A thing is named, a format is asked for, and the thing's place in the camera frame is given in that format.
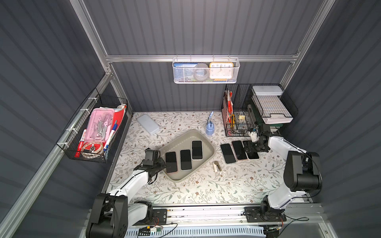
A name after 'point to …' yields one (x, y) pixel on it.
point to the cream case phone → (239, 149)
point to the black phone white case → (197, 149)
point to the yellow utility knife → (232, 120)
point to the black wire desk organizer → (244, 106)
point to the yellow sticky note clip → (241, 117)
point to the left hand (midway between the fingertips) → (162, 163)
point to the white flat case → (148, 123)
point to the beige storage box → (183, 141)
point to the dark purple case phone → (227, 153)
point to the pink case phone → (171, 162)
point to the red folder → (230, 104)
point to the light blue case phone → (186, 161)
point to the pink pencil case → (99, 125)
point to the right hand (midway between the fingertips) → (255, 147)
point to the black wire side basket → (73, 141)
